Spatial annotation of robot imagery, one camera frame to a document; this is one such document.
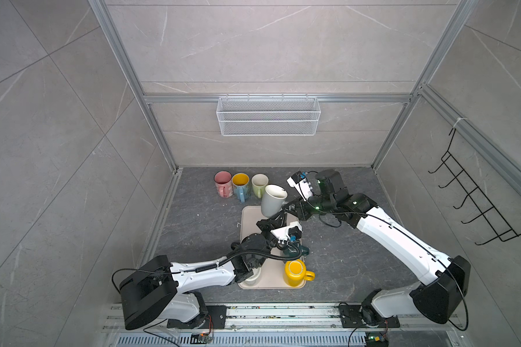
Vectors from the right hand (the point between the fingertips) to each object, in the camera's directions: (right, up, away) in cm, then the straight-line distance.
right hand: (285, 205), depth 73 cm
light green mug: (-10, +9, +30) cm, 32 cm away
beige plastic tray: (-4, -26, +11) cm, 29 cm away
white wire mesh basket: (-6, +40, +28) cm, 49 cm away
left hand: (-2, 0, 0) cm, 2 cm away
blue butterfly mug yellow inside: (-18, +7, +25) cm, 32 cm away
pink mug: (-27, +8, +26) cm, 38 cm away
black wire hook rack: (+59, -2, -9) cm, 59 cm away
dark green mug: (+4, -17, +5) cm, 18 cm away
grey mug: (-5, +2, -3) cm, 6 cm away
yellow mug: (+4, -24, +1) cm, 24 cm away
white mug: (-11, -26, +1) cm, 29 cm away
